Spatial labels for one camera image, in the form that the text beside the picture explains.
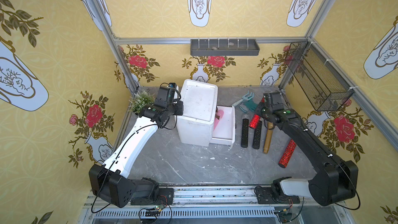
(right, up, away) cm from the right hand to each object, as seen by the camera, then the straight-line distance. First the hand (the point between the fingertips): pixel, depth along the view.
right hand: (253, 108), depth 84 cm
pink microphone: (-15, -4, +18) cm, 24 cm away
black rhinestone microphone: (-2, -14, +10) cm, 17 cm away
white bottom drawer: (-13, -15, +12) cm, 23 cm away
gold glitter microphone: (+12, -18, +9) cm, 23 cm away
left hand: (-39, +2, -5) cm, 39 cm away
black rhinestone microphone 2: (+5, -18, +8) cm, 20 cm away
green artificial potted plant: (-63, +5, +3) cm, 63 cm away
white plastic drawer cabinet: (-29, +2, -3) cm, 29 cm away
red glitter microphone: (+18, -25, -2) cm, 30 cm away
